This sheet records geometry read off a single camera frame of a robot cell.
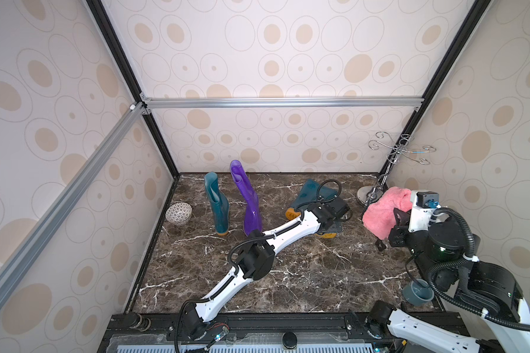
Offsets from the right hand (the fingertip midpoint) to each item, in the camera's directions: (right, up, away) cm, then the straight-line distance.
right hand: (405, 211), depth 56 cm
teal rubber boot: (-58, 0, +46) cm, 74 cm away
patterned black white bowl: (-77, -4, +45) cm, 90 cm away
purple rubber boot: (-43, -5, +39) cm, 58 cm away
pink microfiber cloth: (-5, -2, +4) cm, 6 cm away
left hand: (-8, -9, +34) cm, 36 cm away
